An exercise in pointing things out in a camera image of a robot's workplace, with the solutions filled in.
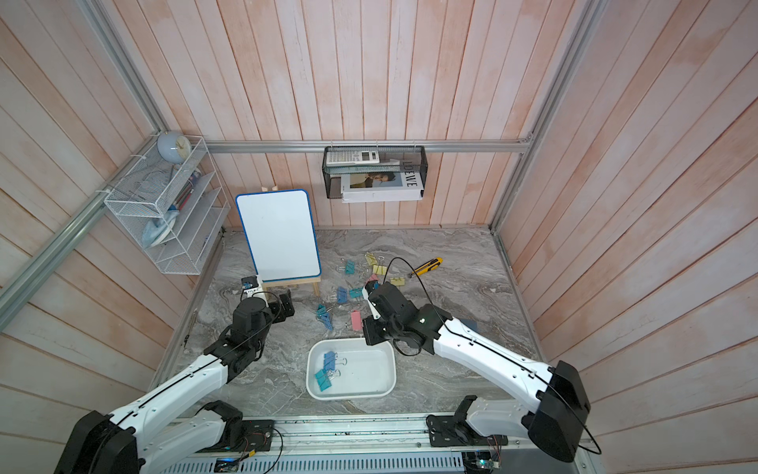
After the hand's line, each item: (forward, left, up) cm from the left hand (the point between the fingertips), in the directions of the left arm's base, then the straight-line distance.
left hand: (277, 297), depth 85 cm
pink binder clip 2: (+15, -28, -11) cm, 34 cm away
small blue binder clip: (+8, -18, -12) cm, 23 cm away
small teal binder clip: (+20, -20, -12) cm, 31 cm away
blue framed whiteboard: (+16, 0, +10) cm, 19 cm away
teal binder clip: (-20, -15, -11) cm, 27 cm away
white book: (+32, -31, +16) cm, 47 cm away
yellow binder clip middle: (+19, -31, -12) cm, 38 cm away
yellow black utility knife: (+20, -49, -12) cm, 54 cm away
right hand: (-11, -26, +2) cm, 28 cm away
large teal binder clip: (+8, -22, -11) cm, 26 cm away
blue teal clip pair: (-1, -13, -10) cm, 16 cm away
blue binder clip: (-15, -16, -12) cm, 24 cm away
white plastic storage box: (-18, -27, -12) cm, 35 cm away
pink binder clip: (-8, -24, +2) cm, 26 cm away
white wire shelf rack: (+19, +29, +17) cm, 39 cm away
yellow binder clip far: (+24, -28, -12) cm, 38 cm away
